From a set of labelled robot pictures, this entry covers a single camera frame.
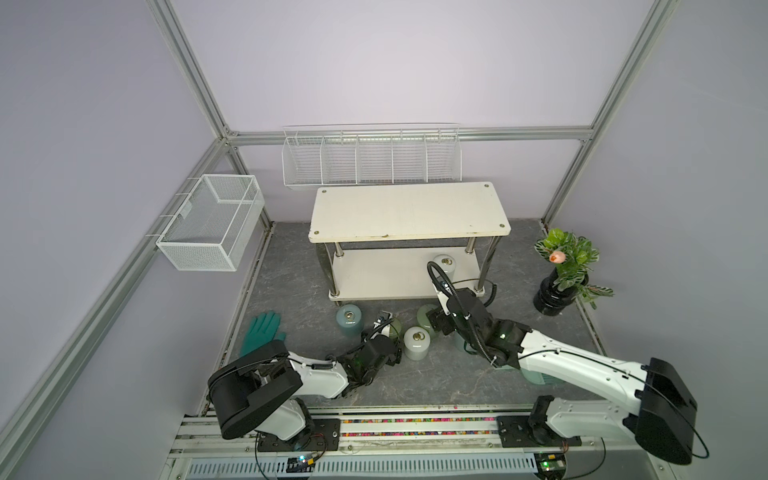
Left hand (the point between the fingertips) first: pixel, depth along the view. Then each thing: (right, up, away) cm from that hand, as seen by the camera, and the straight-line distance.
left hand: (392, 336), depth 88 cm
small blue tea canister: (-12, +5, -1) cm, 14 cm away
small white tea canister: (+17, +22, +1) cm, 28 cm away
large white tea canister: (+7, +1, -7) cm, 10 cm away
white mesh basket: (-50, +32, -5) cm, 60 cm away
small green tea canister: (+1, +4, -4) cm, 5 cm away
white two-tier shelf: (-3, +29, -17) cm, 34 cm away
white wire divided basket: (-7, +58, +10) cm, 59 cm away
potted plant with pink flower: (+46, +24, -14) cm, 54 cm away
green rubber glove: (-40, +1, +2) cm, 40 cm away
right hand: (+14, +13, -8) cm, 20 cm away
